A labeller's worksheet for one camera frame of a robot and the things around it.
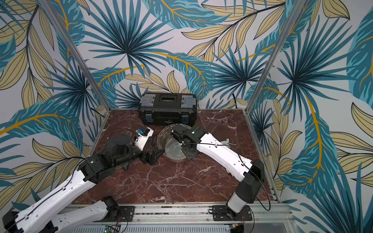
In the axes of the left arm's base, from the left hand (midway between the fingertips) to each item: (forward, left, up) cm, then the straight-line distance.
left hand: (156, 148), depth 66 cm
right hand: (+4, -18, -9) cm, 20 cm away
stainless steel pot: (+17, -4, -31) cm, 35 cm away
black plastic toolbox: (+36, -8, -11) cm, 39 cm away
